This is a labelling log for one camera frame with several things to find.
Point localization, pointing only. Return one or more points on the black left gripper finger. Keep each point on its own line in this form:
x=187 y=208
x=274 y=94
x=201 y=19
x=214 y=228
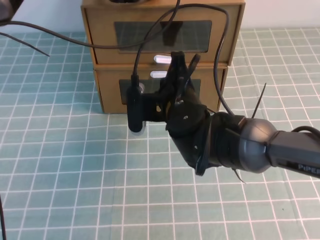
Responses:
x=177 y=68

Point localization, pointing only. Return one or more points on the cardboard shoebox drawer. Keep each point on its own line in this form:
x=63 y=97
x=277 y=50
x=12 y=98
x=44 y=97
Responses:
x=100 y=37

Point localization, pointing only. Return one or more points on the white drawer handle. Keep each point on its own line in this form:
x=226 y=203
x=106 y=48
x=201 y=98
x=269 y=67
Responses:
x=162 y=59
x=158 y=74

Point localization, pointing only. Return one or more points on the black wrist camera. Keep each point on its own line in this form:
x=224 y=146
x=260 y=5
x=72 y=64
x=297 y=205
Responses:
x=134 y=105

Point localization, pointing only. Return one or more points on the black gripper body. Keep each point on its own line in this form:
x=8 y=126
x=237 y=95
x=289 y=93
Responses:
x=187 y=119

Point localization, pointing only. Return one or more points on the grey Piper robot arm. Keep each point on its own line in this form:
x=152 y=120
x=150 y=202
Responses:
x=254 y=145

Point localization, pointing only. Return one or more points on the black zip tie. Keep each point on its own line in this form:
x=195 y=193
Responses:
x=259 y=101

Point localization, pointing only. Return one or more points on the lower cardboard shoebox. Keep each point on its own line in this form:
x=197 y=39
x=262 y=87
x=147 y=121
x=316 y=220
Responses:
x=107 y=77

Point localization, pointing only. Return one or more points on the white lower drawer handle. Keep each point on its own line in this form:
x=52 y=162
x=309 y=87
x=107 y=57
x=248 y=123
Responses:
x=158 y=74

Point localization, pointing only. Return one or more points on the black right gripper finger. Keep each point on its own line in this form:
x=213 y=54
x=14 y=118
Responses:
x=192 y=66

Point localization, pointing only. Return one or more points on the cyan checkered tablecloth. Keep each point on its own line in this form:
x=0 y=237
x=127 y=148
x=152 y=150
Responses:
x=70 y=172

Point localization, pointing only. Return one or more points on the upper cardboard shoebox shell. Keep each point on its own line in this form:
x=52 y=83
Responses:
x=162 y=2

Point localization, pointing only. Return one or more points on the white upper drawer handle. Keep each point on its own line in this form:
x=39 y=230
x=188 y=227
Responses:
x=162 y=59

